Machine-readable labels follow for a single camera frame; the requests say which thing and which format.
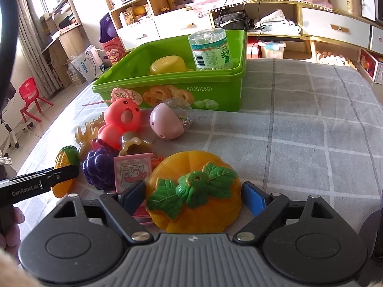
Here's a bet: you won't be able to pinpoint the yellow toy corn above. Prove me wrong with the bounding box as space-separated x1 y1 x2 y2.
52 146 80 198

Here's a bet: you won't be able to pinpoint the orange toy pumpkin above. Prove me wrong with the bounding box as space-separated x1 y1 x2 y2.
145 150 242 234

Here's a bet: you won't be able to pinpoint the pink rubber duck toy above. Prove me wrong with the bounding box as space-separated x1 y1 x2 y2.
98 98 141 150

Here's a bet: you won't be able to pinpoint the person's left hand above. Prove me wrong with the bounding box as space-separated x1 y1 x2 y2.
1 207 25 263

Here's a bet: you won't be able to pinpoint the pink card pack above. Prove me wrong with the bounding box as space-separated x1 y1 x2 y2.
114 153 153 193

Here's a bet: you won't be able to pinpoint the purple toy grapes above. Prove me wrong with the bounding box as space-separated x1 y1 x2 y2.
82 139 118 191

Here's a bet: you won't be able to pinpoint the beige starfish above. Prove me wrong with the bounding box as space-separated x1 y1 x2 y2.
75 112 105 162

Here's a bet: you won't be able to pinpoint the grey checked tablecloth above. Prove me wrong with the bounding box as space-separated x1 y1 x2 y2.
14 58 383 240

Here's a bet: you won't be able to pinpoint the red plastic chair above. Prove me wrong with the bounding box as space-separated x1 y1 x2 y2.
18 77 54 122

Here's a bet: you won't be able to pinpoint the pink egg capsule toy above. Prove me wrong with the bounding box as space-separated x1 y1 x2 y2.
149 97 193 140

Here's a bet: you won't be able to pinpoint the red gift bag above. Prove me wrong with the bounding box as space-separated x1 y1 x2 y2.
101 37 126 66

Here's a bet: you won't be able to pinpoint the green plastic bin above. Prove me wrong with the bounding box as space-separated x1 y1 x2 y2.
92 30 247 111

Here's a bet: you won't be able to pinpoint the yellow plastic bowl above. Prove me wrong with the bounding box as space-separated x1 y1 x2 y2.
148 55 188 75

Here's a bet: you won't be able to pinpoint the clear cotton swab jar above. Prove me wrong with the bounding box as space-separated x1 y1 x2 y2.
188 28 232 70

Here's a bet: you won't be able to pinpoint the white drawer cabinet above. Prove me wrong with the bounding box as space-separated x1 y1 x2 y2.
301 8 382 54

